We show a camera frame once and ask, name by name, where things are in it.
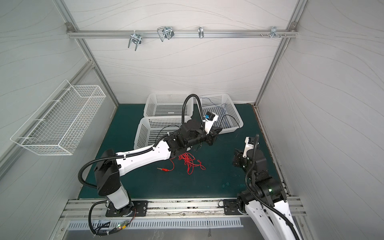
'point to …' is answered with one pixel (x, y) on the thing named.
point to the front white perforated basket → (151, 129)
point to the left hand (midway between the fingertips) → (223, 127)
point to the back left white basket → (168, 104)
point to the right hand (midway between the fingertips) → (240, 146)
